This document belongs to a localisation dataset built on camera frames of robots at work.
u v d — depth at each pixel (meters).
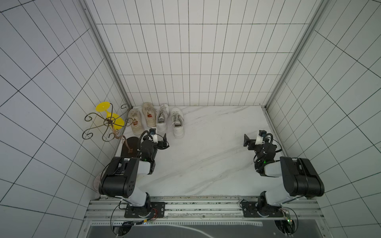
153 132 0.77
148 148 0.70
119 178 0.45
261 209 0.67
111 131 0.74
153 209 0.72
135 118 1.03
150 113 1.09
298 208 0.75
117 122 0.72
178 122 1.00
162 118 1.03
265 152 0.69
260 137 0.78
